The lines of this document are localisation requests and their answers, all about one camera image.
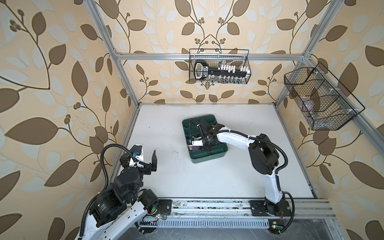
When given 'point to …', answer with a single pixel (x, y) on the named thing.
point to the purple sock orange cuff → (194, 148)
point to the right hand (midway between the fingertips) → (202, 144)
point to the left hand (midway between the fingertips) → (145, 151)
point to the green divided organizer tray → (191, 130)
